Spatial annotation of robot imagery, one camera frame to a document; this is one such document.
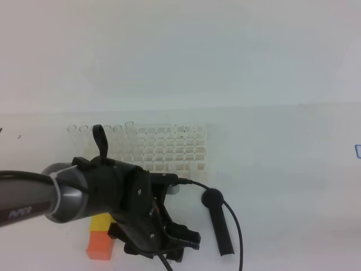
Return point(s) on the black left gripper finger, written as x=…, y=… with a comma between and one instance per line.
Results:
x=183, y=236

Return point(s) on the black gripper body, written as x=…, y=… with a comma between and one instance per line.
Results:
x=133, y=197

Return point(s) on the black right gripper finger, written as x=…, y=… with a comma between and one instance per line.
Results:
x=175, y=251

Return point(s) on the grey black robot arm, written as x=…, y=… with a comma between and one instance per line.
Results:
x=25, y=194

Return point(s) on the white test tube rack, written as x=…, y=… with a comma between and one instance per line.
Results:
x=178, y=149

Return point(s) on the yellow block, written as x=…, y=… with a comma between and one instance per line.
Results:
x=101, y=222

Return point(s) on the black round-headed tool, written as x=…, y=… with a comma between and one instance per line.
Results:
x=213, y=200

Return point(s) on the orange block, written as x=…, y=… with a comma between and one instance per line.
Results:
x=100, y=246

